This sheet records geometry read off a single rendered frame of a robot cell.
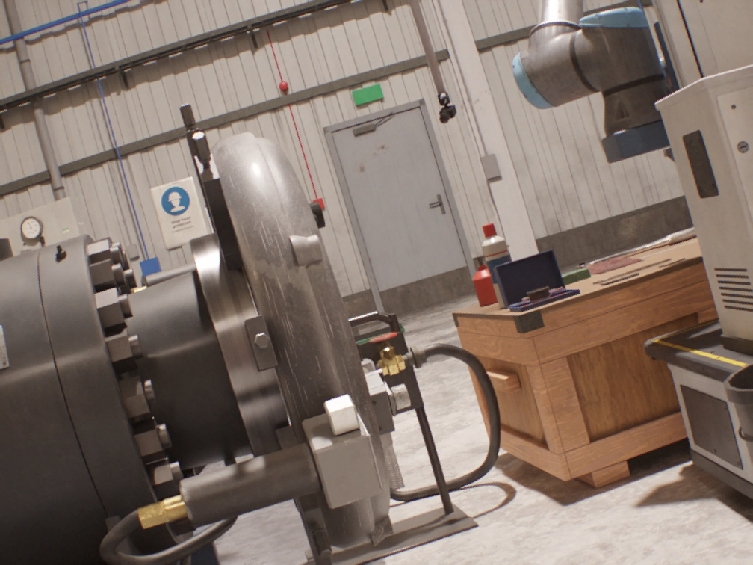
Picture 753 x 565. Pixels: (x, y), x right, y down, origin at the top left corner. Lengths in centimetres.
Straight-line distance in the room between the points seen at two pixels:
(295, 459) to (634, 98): 126
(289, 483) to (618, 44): 134
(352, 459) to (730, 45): 133
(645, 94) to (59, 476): 149
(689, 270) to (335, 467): 150
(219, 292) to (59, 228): 677
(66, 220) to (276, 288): 693
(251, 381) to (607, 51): 117
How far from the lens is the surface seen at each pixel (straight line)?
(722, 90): 209
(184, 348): 195
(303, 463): 169
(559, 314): 285
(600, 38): 263
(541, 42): 274
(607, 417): 292
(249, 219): 179
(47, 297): 191
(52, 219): 868
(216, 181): 182
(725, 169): 211
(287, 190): 184
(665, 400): 297
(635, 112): 259
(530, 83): 272
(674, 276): 295
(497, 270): 298
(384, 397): 215
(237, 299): 190
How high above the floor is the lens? 71
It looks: 2 degrees down
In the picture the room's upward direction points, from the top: 17 degrees counter-clockwise
